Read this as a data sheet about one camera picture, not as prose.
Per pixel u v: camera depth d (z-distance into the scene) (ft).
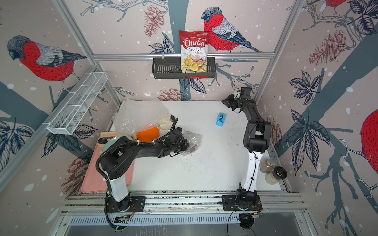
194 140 3.10
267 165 2.56
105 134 3.30
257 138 1.94
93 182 2.68
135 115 3.54
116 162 1.60
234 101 2.94
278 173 2.39
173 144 2.45
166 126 3.45
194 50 2.74
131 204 2.38
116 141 1.75
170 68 3.11
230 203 2.38
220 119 3.50
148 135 3.27
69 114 2.40
